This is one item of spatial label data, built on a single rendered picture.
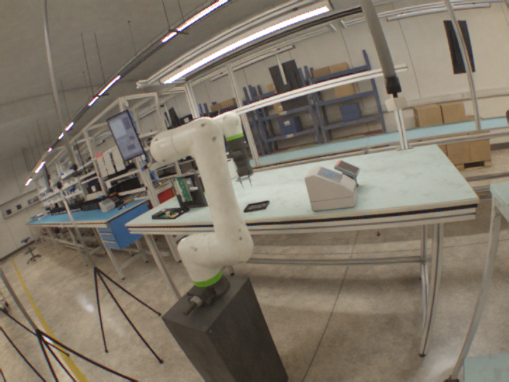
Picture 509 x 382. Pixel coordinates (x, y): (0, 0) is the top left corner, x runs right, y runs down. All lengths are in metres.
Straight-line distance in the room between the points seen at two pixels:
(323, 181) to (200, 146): 0.44
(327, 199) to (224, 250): 0.41
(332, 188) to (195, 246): 0.53
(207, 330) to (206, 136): 0.64
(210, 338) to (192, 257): 0.30
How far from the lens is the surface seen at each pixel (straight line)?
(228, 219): 0.85
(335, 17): 1.79
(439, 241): 1.10
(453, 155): 4.35
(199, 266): 0.96
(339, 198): 0.94
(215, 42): 1.58
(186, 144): 0.86
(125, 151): 2.88
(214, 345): 0.96
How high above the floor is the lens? 1.37
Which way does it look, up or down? 14 degrees down
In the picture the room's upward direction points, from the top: 17 degrees counter-clockwise
